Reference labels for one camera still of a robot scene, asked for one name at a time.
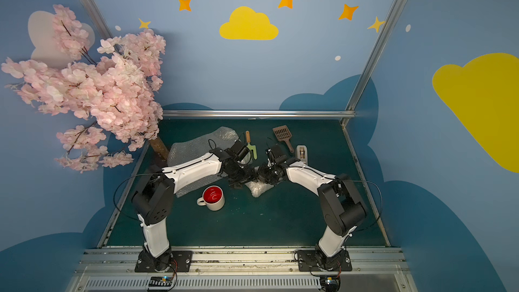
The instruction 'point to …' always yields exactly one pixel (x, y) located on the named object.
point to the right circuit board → (330, 283)
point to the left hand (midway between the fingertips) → (254, 180)
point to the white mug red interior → (213, 197)
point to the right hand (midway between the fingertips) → (258, 175)
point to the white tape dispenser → (301, 153)
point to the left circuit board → (160, 281)
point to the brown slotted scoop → (282, 133)
